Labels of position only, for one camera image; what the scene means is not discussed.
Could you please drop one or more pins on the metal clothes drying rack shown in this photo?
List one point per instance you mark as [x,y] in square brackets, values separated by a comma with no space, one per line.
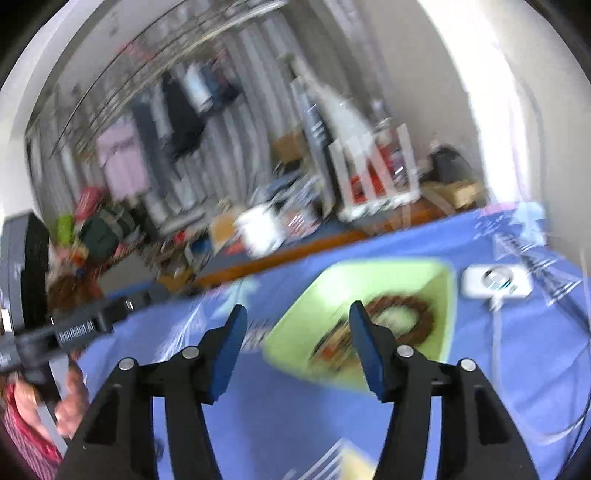
[138,60]

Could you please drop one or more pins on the green shopping bag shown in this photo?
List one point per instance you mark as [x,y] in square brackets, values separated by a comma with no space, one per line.
[64,228]

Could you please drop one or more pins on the small white square device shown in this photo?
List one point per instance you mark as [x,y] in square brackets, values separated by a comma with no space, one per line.
[496,281]

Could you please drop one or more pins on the cardboard box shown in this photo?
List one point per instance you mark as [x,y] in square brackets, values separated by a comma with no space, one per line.
[291,145]

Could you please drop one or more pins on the black power adapter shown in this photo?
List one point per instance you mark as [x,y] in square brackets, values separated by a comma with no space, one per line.
[448,164]

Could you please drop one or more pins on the white enamel mug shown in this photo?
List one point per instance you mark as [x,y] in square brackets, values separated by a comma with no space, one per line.
[261,230]

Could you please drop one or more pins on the dark hanging jacket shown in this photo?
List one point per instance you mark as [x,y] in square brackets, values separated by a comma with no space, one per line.
[182,115]

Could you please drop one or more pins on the person's left forearm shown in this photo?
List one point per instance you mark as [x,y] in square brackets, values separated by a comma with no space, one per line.
[27,429]

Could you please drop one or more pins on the grey curtain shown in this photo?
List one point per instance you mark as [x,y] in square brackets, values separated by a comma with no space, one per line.
[249,92]

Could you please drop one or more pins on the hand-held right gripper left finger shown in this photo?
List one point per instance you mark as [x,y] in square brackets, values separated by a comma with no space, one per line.
[226,355]

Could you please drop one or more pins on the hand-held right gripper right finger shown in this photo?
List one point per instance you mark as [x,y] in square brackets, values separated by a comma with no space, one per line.
[369,355]

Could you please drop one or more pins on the wooden desk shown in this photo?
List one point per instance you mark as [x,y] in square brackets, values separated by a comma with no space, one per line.
[323,251]

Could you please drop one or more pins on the person's left hand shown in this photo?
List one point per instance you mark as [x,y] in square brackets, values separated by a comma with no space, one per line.
[74,397]

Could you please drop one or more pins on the blue printed bed sheet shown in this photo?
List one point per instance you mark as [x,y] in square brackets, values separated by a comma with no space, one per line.
[461,369]

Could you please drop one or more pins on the dark blue hanging shorts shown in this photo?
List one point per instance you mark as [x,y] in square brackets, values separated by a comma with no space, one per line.
[224,83]

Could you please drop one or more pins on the white hanging shirt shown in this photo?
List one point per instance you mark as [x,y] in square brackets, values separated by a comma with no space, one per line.
[196,90]

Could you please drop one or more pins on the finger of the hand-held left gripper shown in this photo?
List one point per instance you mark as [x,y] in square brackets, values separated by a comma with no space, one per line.
[92,323]

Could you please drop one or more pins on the pink hat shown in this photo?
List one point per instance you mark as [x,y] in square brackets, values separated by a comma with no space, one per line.
[87,203]

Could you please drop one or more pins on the pink t-shirt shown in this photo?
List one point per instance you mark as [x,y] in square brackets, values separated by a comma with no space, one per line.
[122,161]

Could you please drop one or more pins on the dark green duffel bag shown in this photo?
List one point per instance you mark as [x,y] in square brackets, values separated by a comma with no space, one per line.
[104,235]

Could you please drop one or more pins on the green plastic basin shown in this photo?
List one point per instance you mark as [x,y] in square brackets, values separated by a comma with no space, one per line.
[300,332]

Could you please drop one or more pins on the white router with antennas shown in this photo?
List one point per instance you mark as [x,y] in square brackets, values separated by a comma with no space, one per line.
[378,194]

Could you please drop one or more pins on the beige power strip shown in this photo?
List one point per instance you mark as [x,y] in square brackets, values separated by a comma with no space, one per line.
[457,194]

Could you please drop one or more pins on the monitor under grey cloth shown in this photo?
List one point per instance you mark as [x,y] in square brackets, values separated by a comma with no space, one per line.
[318,124]

